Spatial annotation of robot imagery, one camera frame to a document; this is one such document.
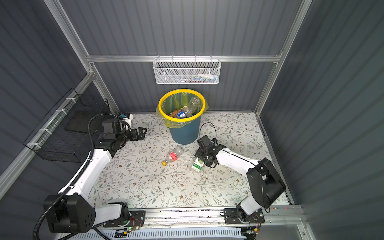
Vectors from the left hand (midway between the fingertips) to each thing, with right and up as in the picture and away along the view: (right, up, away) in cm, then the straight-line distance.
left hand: (137, 129), depth 82 cm
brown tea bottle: (+18, +9, +12) cm, 24 cm away
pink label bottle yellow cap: (+19, -16, +9) cm, 26 cm away
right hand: (+35, -17, +7) cm, 40 cm away
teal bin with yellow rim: (+27, -4, +23) cm, 35 cm away
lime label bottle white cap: (+34, -21, +3) cm, 39 cm away
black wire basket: (-33, -1, -10) cm, 34 cm away
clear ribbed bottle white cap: (+31, +14, +8) cm, 35 cm away
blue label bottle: (+24, +9, +7) cm, 26 cm away
